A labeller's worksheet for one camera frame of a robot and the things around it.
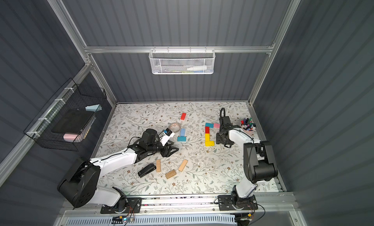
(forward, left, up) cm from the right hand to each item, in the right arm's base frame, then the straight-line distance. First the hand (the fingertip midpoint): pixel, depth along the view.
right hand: (223, 140), depth 94 cm
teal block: (+3, +28, -4) cm, 28 cm away
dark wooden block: (-21, +33, -2) cm, 39 cm away
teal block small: (+15, +7, -4) cm, 17 cm away
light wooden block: (-16, +41, -2) cm, 44 cm away
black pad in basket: (-8, +77, +30) cm, 83 cm away
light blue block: (+8, +27, -3) cm, 29 cm away
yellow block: (+4, +10, -3) cm, 12 cm away
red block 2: (+9, +10, -2) cm, 14 cm away
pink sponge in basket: (-15, +75, +28) cm, 81 cm away
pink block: (+14, +2, -4) cm, 15 cm away
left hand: (-10, +29, +7) cm, 32 cm away
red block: (+23, +28, -3) cm, 36 cm away
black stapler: (-20, +47, -1) cm, 51 cm away
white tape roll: (+12, +33, -3) cm, 35 cm away
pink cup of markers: (+4, -14, +10) cm, 18 cm away
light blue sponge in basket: (+6, +76, +24) cm, 80 cm away
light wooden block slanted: (-16, +26, -3) cm, 31 cm away
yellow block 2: (0, +9, -4) cm, 9 cm away
